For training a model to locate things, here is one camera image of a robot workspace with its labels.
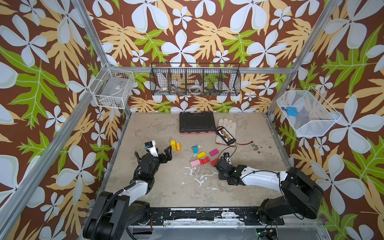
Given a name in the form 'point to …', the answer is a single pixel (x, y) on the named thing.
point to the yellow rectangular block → (201, 154)
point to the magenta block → (214, 152)
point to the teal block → (195, 149)
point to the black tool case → (193, 123)
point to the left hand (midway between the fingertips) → (163, 145)
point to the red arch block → (204, 161)
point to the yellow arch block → (173, 144)
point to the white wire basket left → (112, 87)
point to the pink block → (196, 162)
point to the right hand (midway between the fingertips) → (221, 171)
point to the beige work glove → (230, 126)
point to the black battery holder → (222, 131)
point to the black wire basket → (195, 79)
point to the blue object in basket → (291, 111)
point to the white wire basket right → (309, 113)
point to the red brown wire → (239, 144)
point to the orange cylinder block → (178, 146)
